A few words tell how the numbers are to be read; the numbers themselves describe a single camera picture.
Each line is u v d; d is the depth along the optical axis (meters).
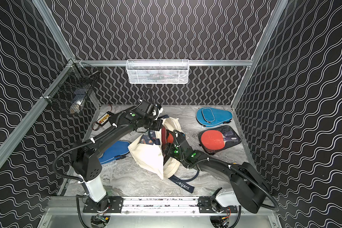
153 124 0.72
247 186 0.42
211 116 1.09
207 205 0.74
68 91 0.92
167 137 0.96
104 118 1.10
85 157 0.45
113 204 0.75
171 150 0.74
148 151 0.82
